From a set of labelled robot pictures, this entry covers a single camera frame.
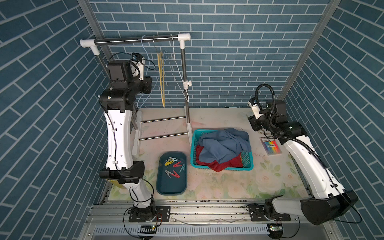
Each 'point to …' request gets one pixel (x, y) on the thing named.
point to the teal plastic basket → (247, 157)
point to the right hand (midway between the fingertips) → (256, 115)
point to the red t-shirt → (235, 162)
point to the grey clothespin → (168, 173)
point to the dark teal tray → (173, 186)
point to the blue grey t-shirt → (222, 146)
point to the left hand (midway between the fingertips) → (151, 76)
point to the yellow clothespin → (171, 161)
